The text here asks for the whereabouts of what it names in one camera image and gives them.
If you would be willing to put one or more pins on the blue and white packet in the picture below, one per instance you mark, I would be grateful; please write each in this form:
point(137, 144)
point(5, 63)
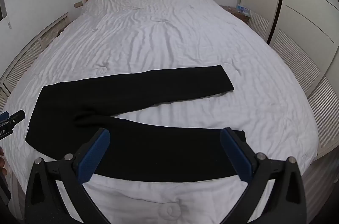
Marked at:
point(243, 10)

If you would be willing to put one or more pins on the cream wardrobe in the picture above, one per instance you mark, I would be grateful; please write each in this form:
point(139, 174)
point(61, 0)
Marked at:
point(304, 1)

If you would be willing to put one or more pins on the black pants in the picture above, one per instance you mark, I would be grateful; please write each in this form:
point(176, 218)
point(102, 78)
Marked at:
point(132, 107)

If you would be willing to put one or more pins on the white bed duvet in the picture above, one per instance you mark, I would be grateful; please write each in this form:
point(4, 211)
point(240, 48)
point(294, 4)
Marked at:
point(159, 36)

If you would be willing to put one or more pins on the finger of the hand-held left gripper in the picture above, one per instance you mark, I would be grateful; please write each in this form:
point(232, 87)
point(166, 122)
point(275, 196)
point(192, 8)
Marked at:
point(3, 115)
point(16, 117)

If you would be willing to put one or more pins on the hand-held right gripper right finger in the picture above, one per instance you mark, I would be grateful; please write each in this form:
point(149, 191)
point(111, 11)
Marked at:
point(235, 154)

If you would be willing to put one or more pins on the beige wall switch plate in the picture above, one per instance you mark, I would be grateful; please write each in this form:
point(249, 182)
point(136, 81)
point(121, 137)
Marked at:
point(78, 4)

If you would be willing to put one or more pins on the person's left hand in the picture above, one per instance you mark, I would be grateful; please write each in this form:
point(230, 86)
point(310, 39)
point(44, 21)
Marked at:
point(2, 160)

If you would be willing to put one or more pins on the wooden nightstand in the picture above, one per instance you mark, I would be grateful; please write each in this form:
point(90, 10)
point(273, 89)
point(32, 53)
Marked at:
point(242, 18)

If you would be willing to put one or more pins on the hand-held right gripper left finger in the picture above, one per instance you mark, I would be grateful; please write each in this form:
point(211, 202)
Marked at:
point(94, 154)

